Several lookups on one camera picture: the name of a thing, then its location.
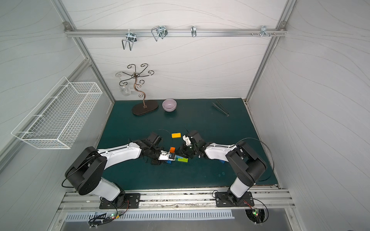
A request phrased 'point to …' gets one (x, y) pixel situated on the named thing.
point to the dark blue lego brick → (169, 161)
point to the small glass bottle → (125, 91)
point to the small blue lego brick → (222, 161)
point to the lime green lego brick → (183, 160)
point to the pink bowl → (169, 105)
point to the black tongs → (227, 113)
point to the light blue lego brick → (178, 157)
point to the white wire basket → (56, 121)
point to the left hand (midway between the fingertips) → (166, 157)
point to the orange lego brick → (172, 149)
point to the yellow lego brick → (177, 135)
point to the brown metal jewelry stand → (147, 107)
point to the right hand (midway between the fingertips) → (174, 152)
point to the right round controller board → (256, 215)
